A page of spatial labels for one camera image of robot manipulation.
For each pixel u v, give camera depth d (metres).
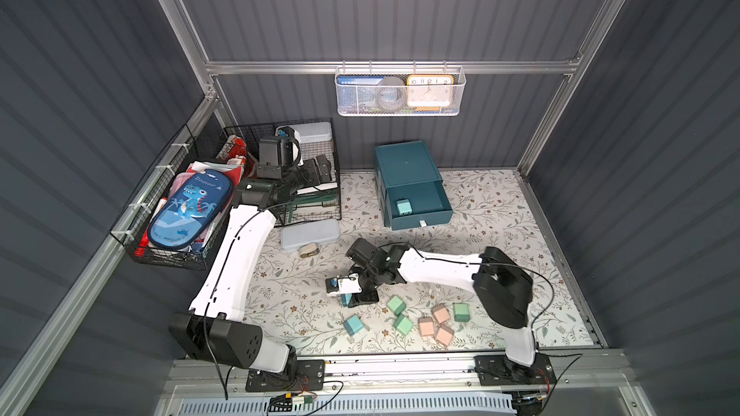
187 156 0.78
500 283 0.52
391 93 0.90
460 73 0.89
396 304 0.83
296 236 0.99
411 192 0.94
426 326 0.80
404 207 0.89
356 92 0.83
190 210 0.65
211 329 0.38
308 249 0.95
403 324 0.80
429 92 0.89
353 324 0.81
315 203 1.00
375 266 0.67
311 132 1.02
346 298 0.80
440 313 0.83
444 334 0.79
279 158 0.54
